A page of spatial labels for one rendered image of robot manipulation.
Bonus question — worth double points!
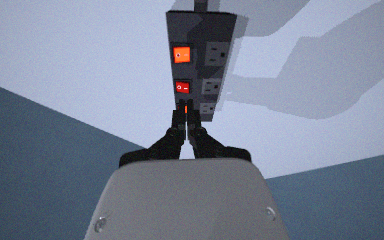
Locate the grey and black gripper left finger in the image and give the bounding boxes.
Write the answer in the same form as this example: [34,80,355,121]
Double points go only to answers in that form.
[119,99,186,167]

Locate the black power strip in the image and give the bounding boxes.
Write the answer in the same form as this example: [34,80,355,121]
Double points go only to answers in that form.
[166,0,237,122]

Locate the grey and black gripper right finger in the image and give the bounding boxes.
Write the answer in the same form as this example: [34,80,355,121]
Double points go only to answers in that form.
[187,99,252,163]

